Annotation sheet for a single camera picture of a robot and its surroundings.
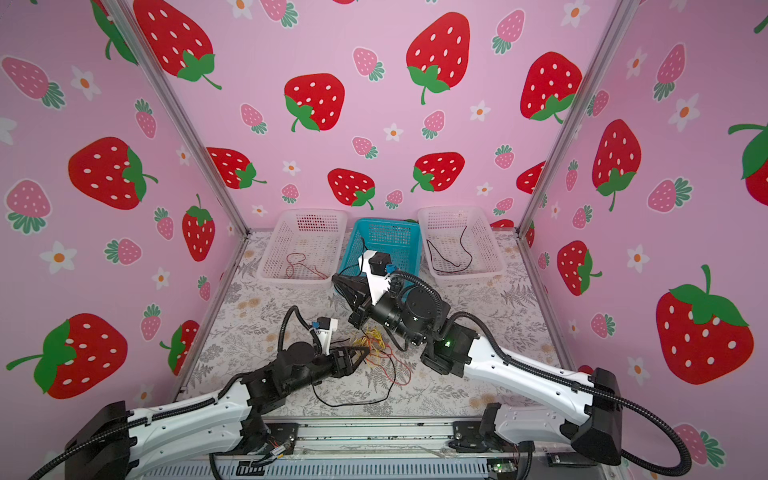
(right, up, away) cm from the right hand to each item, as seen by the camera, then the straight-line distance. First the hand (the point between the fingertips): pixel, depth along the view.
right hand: (332, 278), depth 55 cm
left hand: (+4, -20, +19) cm, 28 cm away
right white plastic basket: (+30, +15, +56) cm, 65 cm away
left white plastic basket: (-25, +8, +59) cm, 65 cm away
